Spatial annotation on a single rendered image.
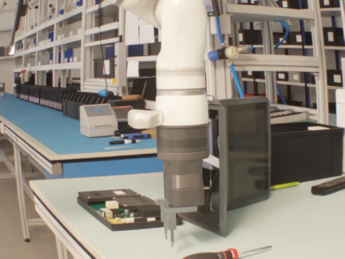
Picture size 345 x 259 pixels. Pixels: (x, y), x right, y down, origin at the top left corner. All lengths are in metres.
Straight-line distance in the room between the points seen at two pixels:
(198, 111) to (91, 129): 2.31
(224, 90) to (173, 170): 1.87
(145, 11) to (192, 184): 0.26
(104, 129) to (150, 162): 0.50
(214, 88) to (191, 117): 1.86
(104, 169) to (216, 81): 0.56
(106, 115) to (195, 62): 2.36
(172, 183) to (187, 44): 0.20
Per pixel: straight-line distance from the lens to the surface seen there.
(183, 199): 1.03
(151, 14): 1.06
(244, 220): 1.27
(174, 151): 1.02
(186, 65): 1.01
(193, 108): 1.02
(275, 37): 8.23
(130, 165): 2.86
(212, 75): 2.87
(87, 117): 3.34
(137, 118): 1.00
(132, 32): 3.76
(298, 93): 8.86
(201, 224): 1.24
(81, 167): 2.81
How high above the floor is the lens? 1.29
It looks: 6 degrees down
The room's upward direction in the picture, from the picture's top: 2 degrees counter-clockwise
